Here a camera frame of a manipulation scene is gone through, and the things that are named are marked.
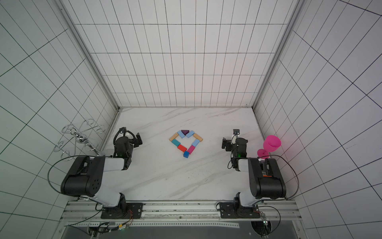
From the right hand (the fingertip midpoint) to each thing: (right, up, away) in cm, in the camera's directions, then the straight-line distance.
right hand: (233, 136), depth 95 cm
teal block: (-38, -5, +5) cm, 39 cm away
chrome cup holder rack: (-79, +3, -24) cm, 83 cm away
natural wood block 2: (-23, -2, +7) cm, 24 cm away
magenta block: (-28, -9, 0) cm, 29 cm away
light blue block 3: (-25, -5, +4) cm, 26 cm away
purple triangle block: (-32, +2, +8) cm, 33 cm away
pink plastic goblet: (+18, -3, -13) cm, 22 cm away
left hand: (-67, 0, +1) cm, 67 cm away
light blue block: (-35, 0, +8) cm, 36 cm away
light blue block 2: (-30, 0, +8) cm, 31 cm away
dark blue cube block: (-31, -11, -4) cm, 33 cm away
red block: (-34, -8, +1) cm, 35 cm away
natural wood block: (-40, -1, +6) cm, 40 cm away
